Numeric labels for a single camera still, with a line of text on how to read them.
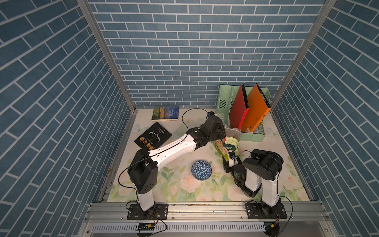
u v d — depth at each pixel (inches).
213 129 24.2
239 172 27.8
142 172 17.5
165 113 45.8
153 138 39.0
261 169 20.5
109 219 28.5
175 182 32.6
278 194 23.9
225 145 31.8
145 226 28.4
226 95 40.5
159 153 18.7
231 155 31.0
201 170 34.1
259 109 34.3
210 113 29.0
